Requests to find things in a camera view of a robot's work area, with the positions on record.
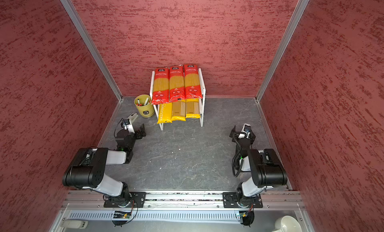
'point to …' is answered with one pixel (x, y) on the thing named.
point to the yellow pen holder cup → (144, 105)
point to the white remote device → (75, 224)
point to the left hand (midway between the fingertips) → (137, 127)
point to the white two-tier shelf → (202, 101)
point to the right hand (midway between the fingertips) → (241, 129)
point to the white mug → (287, 223)
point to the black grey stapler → (132, 117)
